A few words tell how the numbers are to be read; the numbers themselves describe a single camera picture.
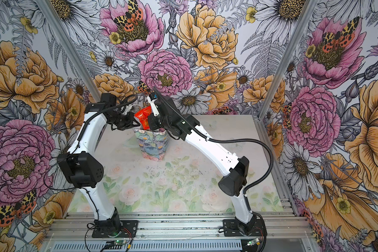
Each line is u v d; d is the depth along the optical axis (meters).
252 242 0.72
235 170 0.47
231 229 0.74
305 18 0.74
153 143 0.85
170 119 0.54
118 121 0.73
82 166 0.50
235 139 0.50
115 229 0.67
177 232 0.73
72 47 0.85
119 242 0.71
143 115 0.71
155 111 0.63
